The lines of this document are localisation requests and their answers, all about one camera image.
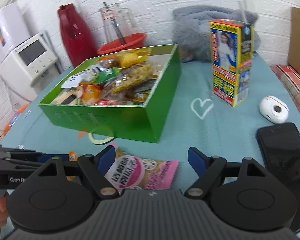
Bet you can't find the person's left hand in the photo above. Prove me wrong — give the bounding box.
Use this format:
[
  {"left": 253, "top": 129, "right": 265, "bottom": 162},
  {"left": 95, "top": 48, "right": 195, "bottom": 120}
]
[{"left": 0, "top": 195, "right": 11, "bottom": 228}]

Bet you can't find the black smartphone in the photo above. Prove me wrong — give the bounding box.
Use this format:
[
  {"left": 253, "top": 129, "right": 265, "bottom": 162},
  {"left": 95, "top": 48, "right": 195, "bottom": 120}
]
[{"left": 256, "top": 122, "right": 300, "bottom": 233}]

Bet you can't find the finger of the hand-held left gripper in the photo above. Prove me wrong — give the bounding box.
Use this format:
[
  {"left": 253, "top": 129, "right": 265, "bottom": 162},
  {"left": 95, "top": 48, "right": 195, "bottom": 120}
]
[{"left": 0, "top": 147, "right": 52, "bottom": 163}]

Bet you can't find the glass pitcher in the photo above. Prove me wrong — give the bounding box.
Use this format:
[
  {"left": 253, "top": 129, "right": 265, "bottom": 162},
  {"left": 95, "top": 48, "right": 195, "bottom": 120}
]
[{"left": 99, "top": 2, "right": 138, "bottom": 45}]

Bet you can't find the green cardboard box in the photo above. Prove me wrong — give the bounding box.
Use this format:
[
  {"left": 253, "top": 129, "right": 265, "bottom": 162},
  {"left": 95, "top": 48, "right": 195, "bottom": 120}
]
[{"left": 37, "top": 44, "right": 182, "bottom": 143}]

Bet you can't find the red thermos jug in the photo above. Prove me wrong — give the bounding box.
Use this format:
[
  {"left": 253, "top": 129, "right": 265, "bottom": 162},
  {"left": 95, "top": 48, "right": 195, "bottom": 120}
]
[{"left": 57, "top": 4, "right": 97, "bottom": 68}]

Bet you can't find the white appliance with screen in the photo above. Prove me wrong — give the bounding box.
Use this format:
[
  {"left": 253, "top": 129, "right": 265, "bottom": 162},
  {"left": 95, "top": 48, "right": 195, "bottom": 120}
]
[{"left": 0, "top": 30, "right": 63, "bottom": 98}]

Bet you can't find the grey fluffy blanket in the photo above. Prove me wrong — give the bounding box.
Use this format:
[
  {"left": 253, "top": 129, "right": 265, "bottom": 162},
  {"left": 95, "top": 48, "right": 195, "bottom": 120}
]
[{"left": 171, "top": 6, "right": 262, "bottom": 62}]

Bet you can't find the white water purifier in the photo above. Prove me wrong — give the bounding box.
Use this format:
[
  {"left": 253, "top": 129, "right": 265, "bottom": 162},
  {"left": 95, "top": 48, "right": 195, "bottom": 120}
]
[{"left": 0, "top": 2, "right": 32, "bottom": 55}]

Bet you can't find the yellow drink carton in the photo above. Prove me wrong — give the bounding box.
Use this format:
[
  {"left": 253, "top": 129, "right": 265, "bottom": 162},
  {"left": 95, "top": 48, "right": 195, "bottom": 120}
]
[{"left": 209, "top": 1, "right": 254, "bottom": 107}]

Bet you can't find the pink snack packet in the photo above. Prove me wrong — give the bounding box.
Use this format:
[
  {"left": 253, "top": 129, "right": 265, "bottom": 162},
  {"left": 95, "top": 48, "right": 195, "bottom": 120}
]
[{"left": 104, "top": 142, "right": 180, "bottom": 190}]

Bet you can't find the teal tablecloth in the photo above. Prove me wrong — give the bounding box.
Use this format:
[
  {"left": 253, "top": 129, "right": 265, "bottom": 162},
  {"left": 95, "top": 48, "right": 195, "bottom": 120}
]
[{"left": 0, "top": 50, "right": 300, "bottom": 205}]

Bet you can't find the plaid cloth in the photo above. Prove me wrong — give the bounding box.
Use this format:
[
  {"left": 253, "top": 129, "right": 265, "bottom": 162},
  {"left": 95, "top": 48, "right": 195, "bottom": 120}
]
[{"left": 271, "top": 64, "right": 300, "bottom": 120}]

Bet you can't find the red plastic basin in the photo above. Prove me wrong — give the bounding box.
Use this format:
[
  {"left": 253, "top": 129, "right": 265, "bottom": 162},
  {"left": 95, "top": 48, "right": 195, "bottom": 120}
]
[{"left": 97, "top": 33, "right": 147, "bottom": 55}]

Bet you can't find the black pen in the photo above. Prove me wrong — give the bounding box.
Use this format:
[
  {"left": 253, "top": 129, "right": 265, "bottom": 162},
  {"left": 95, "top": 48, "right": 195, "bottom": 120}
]
[{"left": 102, "top": 2, "right": 127, "bottom": 45}]

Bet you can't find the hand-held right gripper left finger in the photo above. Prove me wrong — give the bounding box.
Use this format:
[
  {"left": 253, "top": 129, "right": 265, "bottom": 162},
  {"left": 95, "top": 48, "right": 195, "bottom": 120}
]
[{"left": 25, "top": 145, "right": 119, "bottom": 197}]

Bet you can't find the orange snack packet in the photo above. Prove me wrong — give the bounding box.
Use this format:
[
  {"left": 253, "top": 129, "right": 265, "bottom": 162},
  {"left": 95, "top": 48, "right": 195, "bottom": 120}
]
[{"left": 66, "top": 150, "right": 78, "bottom": 182}]

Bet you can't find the orange plastic basin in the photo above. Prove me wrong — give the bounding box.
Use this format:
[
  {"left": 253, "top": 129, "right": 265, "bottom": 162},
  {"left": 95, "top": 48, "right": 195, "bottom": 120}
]
[{"left": 2, "top": 102, "right": 32, "bottom": 134}]

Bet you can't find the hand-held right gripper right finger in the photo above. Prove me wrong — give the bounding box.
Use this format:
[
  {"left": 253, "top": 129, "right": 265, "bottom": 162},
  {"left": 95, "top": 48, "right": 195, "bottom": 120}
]
[{"left": 185, "top": 147, "right": 275, "bottom": 197}]

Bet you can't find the white round device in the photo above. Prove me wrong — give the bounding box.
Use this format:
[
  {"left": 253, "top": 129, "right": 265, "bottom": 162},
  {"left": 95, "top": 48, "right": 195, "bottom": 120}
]
[{"left": 259, "top": 95, "right": 290, "bottom": 124}]

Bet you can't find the pile of mixed snacks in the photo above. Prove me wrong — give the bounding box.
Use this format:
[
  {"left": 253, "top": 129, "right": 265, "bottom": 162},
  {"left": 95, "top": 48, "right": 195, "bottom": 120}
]
[{"left": 51, "top": 47, "right": 165, "bottom": 107}]

